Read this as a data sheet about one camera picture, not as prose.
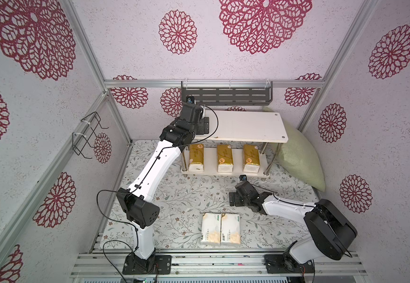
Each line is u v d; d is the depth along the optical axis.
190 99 0.64
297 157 0.81
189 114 0.55
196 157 0.95
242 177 0.82
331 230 0.45
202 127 0.69
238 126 0.81
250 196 0.70
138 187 0.47
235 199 0.82
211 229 0.78
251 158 0.94
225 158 0.93
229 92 0.93
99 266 0.76
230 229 0.78
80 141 0.73
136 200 0.46
